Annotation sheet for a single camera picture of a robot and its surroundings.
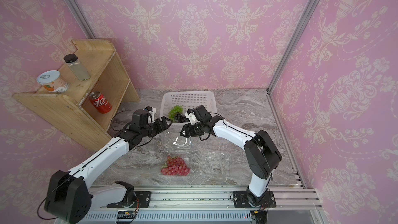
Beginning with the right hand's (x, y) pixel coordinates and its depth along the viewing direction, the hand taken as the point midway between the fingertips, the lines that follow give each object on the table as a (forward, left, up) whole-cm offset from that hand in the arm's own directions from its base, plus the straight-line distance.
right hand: (184, 133), depth 84 cm
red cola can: (+8, +39, +19) cm, 44 cm away
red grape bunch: (-15, +5, -6) cm, 17 cm away
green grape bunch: (+24, +7, -8) cm, 26 cm away
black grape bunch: (+16, +4, -7) cm, 18 cm away
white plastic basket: (+31, -1, -7) cm, 31 cm away
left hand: (+3, +8, +4) cm, 9 cm away
